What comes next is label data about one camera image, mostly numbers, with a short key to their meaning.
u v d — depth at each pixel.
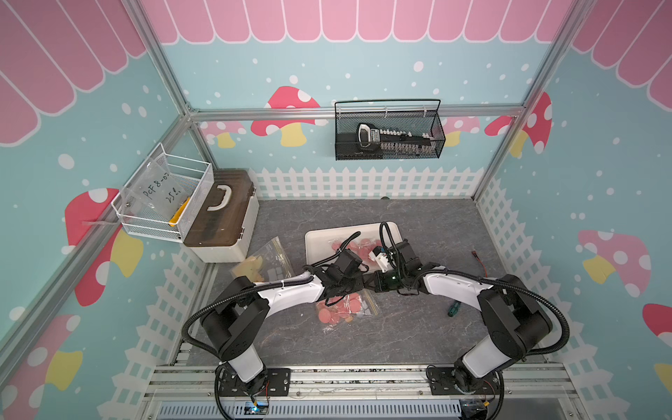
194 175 0.80
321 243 1.05
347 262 0.68
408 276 0.71
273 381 0.78
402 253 0.72
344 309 0.86
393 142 0.87
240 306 0.50
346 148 0.86
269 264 0.96
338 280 0.68
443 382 0.73
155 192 0.67
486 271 0.97
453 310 0.86
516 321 0.45
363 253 0.87
